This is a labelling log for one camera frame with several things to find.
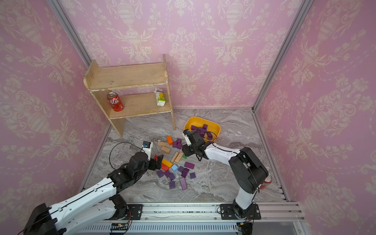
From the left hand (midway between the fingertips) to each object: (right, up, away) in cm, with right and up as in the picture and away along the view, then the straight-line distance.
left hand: (157, 155), depth 82 cm
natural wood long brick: (+8, -3, +11) cm, 14 cm away
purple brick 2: (+18, -8, +8) cm, 21 cm away
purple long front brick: (+15, -17, +1) cm, 22 cm away
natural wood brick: (-2, +4, +19) cm, 19 cm away
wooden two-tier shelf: (-32, +42, +29) cm, 60 cm away
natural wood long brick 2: (+11, -4, +11) cm, 16 cm away
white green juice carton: (-1, +34, +10) cm, 36 cm away
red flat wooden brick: (+3, -8, +6) cm, 10 cm away
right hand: (+16, +3, +10) cm, 19 cm away
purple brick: (+20, +14, +24) cm, 35 cm away
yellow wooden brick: (+5, -7, +8) cm, 12 cm away
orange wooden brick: (+4, +6, +18) cm, 20 cm away
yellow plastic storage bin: (+35, +14, +24) cm, 45 cm away
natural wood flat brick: (+2, +1, +15) cm, 15 cm away
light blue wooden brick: (+9, -9, +6) cm, 14 cm away
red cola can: (-25, +31, +2) cm, 40 cm away
